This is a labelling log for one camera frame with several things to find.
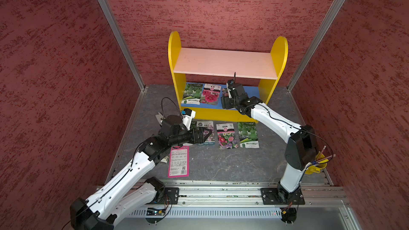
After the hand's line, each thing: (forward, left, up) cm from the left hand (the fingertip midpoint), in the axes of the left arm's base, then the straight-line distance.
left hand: (204, 135), depth 71 cm
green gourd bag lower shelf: (+32, +9, -8) cm, 34 cm away
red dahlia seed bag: (+32, -3, -8) cm, 33 cm away
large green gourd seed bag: (-3, +4, +9) cm, 10 cm away
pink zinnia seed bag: (+10, -14, -23) cm, 28 cm away
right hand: (+24, -13, -4) cm, 28 cm away
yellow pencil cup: (-7, -59, -15) cm, 61 cm away
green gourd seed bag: (+11, -26, -22) cm, 36 cm away
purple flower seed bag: (+18, -1, -23) cm, 29 cm away
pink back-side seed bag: (-6, +14, -22) cm, 27 cm away
